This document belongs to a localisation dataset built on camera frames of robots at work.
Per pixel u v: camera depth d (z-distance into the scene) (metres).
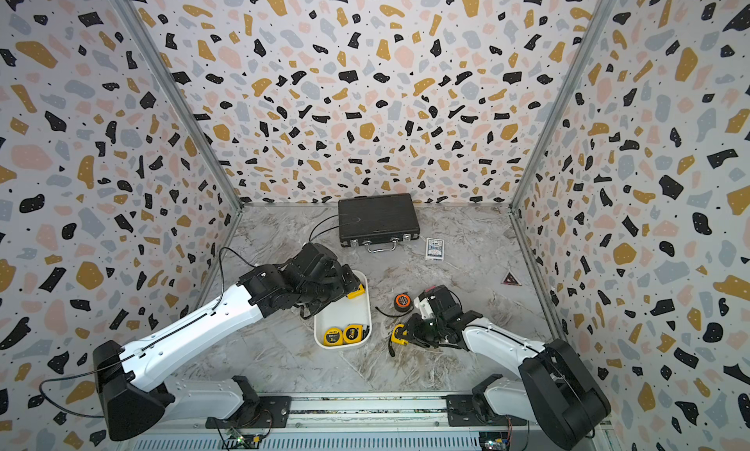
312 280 0.56
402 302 0.90
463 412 0.73
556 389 0.42
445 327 0.67
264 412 0.73
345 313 0.90
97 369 0.39
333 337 0.84
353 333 0.85
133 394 0.39
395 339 0.83
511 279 1.00
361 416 0.74
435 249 1.06
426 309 0.81
